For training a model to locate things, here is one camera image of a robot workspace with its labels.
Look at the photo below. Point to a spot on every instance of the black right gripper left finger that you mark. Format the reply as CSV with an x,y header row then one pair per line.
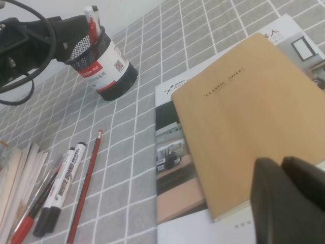
x,y
281,213

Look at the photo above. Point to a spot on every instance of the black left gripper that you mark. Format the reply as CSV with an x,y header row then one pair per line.
x,y
25,45

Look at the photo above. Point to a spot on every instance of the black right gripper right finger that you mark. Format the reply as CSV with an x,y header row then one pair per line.
x,y
306,177

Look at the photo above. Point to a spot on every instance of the red gel pen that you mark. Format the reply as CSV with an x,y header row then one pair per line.
x,y
94,29

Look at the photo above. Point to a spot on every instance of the black mesh pen holder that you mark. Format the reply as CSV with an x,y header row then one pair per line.
x,y
103,66

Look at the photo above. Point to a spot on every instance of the clear grey pen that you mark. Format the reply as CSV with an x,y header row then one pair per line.
x,y
45,181

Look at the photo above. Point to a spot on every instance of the black red fineliner pen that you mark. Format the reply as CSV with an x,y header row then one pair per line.
x,y
25,227

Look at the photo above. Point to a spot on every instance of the tan classic note notebook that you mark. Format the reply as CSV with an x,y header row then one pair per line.
x,y
253,102

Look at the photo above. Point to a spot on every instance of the white Agilex brochure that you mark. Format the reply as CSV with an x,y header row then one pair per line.
x,y
182,212

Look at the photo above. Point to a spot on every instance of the white orange ROS book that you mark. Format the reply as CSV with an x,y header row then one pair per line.
x,y
20,170

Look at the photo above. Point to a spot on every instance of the whiteboard marker right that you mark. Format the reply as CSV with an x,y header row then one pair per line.
x,y
66,181

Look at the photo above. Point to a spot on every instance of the whiteboard marker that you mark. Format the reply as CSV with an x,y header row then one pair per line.
x,y
44,219
66,181

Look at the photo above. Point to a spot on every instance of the red pencil with eraser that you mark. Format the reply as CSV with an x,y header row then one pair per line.
x,y
78,211

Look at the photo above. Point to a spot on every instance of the whiteboard marker left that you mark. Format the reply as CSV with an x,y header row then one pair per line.
x,y
44,219

